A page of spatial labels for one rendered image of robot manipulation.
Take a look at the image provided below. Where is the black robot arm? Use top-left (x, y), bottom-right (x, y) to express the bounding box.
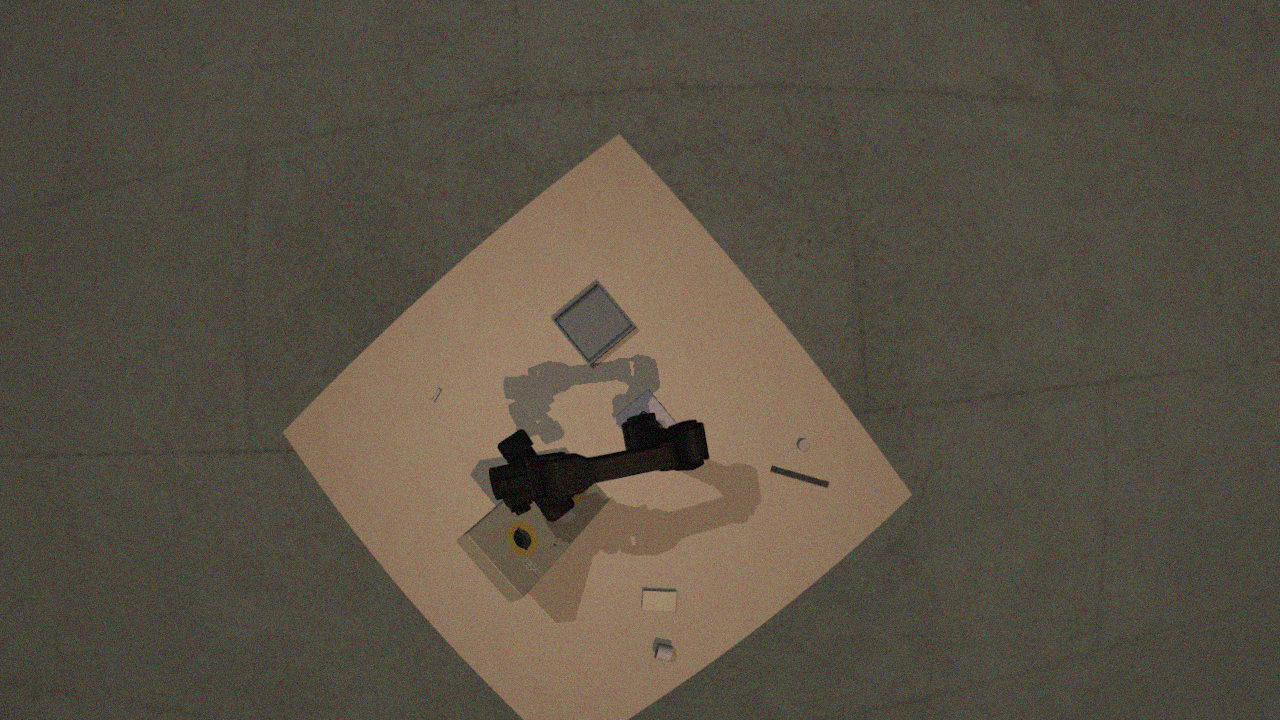
top-left (489, 411), bottom-right (709, 516)

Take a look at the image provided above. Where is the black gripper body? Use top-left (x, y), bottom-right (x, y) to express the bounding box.
top-left (498, 429), bottom-right (575, 521)

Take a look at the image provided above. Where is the dark grey flat bar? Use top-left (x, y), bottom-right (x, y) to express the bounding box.
top-left (771, 466), bottom-right (829, 488)

